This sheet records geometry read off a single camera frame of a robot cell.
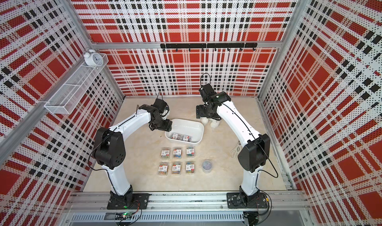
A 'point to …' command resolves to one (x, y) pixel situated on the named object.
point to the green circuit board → (126, 216)
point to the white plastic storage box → (186, 131)
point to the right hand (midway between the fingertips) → (207, 114)
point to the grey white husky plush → (214, 123)
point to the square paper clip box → (190, 166)
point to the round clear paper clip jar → (207, 166)
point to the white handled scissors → (234, 153)
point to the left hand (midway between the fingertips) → (167, 127)
